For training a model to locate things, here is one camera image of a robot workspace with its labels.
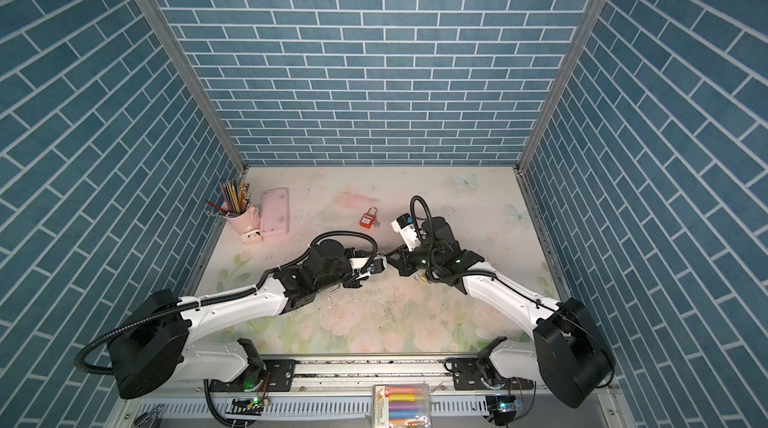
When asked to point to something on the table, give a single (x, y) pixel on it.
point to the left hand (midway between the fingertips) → (373, 255)
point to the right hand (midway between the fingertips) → (383, 255)
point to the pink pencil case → (275, 212)
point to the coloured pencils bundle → (236, 198)
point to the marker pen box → (405, 405)
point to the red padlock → (369, 218)
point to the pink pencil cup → (250, 220)
